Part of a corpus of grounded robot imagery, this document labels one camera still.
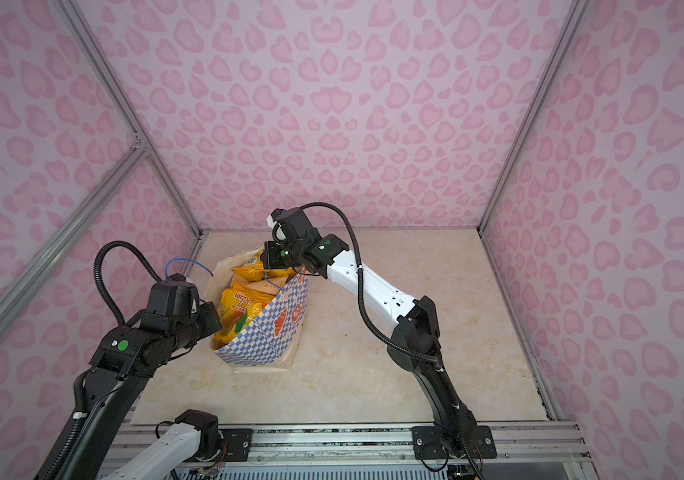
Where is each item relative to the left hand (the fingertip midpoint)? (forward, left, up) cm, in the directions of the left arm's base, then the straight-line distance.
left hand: (216, 310), depth 70 cm
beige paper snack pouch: (+8, -11, -3) cm, 14 cm away
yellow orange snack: (+2, -4, -2) cm, 5 cm away
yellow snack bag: (+12, -7, -1) cm, 14 cm away
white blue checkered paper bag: (-5, -12, -8) cm, 15 cm away
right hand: (+14, -9, +4) cm, 17 cm away
